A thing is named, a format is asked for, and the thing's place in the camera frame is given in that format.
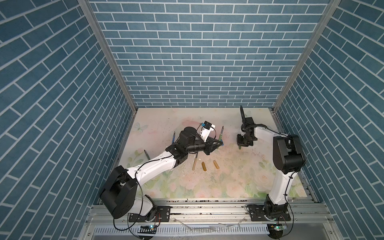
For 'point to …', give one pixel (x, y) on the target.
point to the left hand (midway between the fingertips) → (221, 144)
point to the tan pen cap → (216, 164)
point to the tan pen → (195, 161)
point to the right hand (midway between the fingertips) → (238, 142)
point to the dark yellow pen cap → (204, 166)
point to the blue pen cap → (223, 144)
